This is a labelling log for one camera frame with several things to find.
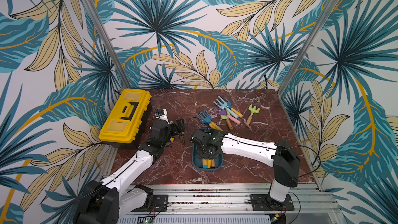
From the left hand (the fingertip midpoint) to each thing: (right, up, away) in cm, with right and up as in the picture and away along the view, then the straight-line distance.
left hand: (177, 122), depth 83 cm
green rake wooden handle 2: (+19, -22, +1) cm, 29 cm away
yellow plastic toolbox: (-26, +3, +1) cm, 26 cm away
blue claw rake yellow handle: (+15, +2, +21) cm, 26 cm away
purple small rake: (+28, +5, +24) cm, 37 cm away
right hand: (+13, -17, -2) cm, 21 cm away
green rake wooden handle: (+49, +6, +26) cm, 56 cm away
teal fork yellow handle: (+36, +6, +24) cm, 43 cm away
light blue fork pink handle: (+29, +10, +27) cm, 41 cm away
